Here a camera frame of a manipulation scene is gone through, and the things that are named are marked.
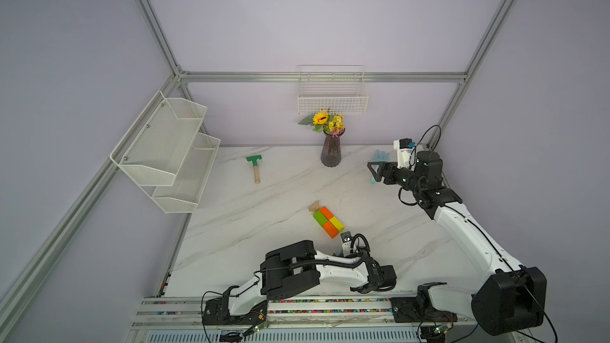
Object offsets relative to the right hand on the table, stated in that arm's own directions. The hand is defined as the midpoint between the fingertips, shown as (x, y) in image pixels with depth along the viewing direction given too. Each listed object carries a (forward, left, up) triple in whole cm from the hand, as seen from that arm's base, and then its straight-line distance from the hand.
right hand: (377, 167), depth 81 cm
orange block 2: (-12, +15, -24) cm, 31 cm away
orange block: (-5, +17, -23) cm, 29 cm away
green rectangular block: (-7, +20, -23) cm, 31 cm away
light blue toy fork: (+24, -10, -22) cm, 35 cm away
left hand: (-21, +9, -24) cm, 34 cm away
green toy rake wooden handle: (+25, +51, -22) cm, 61 cm away
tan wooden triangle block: (-2, +22, -23) cm, 32 cm away
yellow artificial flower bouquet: (+24, +18, +1) cm, 30 cm away
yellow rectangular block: (-10, +14, -22) cm, 27 cm away
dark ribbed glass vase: (+24, +14, -15) cm, 31 cm away
